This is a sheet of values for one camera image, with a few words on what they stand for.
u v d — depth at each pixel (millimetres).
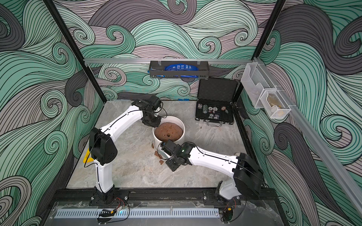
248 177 412
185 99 1239
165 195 754
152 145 920
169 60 934
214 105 1172
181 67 925
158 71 882
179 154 560
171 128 895
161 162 859
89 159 850
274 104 666
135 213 697
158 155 893
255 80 947
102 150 491
